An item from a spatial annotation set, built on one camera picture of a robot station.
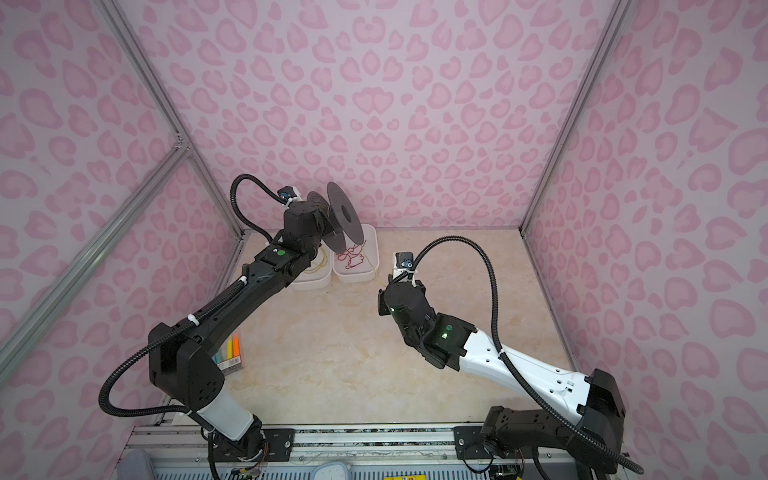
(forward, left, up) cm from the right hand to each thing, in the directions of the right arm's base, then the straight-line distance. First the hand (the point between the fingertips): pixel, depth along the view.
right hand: (387, 276), depth 71 cm
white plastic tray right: (+19, +9, -23) cm, 31 cm away
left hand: (+19, +19, +6) cm, 27 cm away
